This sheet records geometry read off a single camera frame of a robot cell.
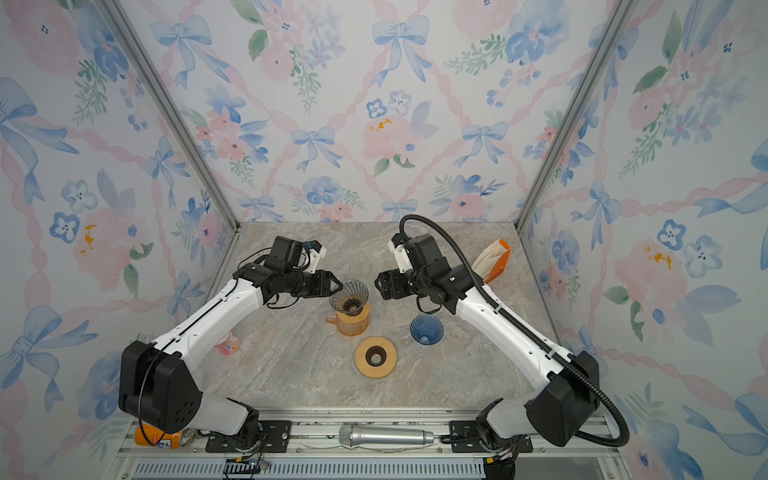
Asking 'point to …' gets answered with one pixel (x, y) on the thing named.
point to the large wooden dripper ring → (376, 357)
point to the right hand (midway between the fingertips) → (387, 277)
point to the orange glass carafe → (352, 325)
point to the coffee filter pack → (491, 260)
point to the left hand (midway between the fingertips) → (336, 284)
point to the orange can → (168, 440)
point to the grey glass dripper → (351, 299)
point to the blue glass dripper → (427, 329)
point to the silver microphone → (361, 436)
